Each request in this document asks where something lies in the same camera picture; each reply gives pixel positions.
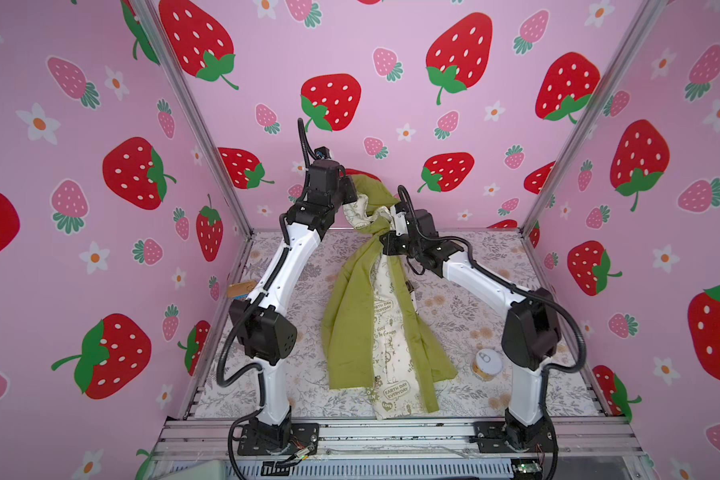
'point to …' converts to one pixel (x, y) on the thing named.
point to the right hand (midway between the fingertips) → (377, 236)
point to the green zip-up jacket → (375, 333)
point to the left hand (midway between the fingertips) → (348, 177)
